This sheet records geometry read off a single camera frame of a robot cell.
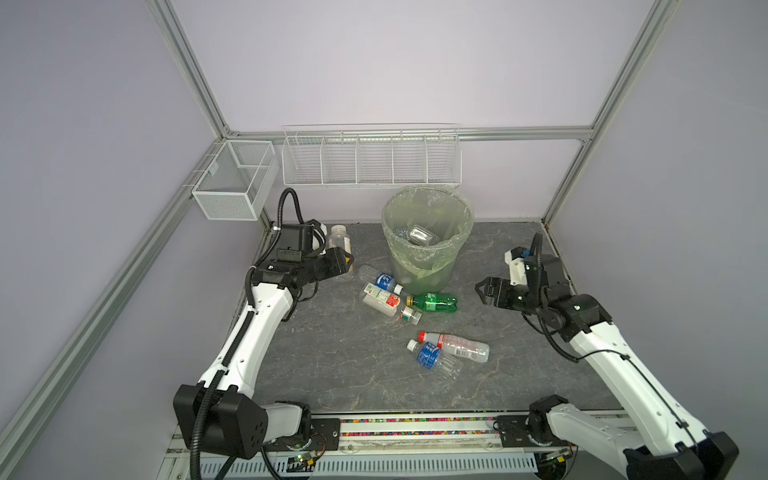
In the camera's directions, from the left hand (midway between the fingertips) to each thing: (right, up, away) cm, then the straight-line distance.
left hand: (346, 261), depth 77 cm
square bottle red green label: (+9, -12, +14) cm, 21 cm away
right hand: (+37, -6, -1) cm, 38 cm away
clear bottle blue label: (+24, -27, +3) cm, 36 cm away
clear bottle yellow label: (-2, +6, +2) cm, 7 cm away
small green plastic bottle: (+25, -13, +14) cm, 31 cm away
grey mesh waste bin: (+20, -8, +18) cm, 28 cm away
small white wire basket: (-41, +27, +24) cm, 55 cm away
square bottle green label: (+23, +7, +25) cm, 34 cm away
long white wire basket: (+5, +34, +19) cm, 40 cm away
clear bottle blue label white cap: (+10, -7, +19) cm, 22 cm away
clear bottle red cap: (+33, -25, +5) cm, 41 cm away
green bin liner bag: (+23, +11, +23) cm, 34 cm away
